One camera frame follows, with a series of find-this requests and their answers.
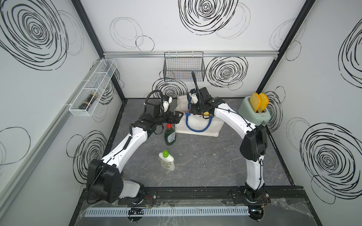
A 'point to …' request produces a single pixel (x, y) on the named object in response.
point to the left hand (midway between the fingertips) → (176, 112)
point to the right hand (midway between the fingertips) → (194, 106)
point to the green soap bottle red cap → (170, 135)
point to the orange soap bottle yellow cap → (206, 113)
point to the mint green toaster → (245, 110)
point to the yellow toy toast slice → (255, 101)
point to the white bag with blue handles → (196, 124)
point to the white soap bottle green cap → (166, 160)
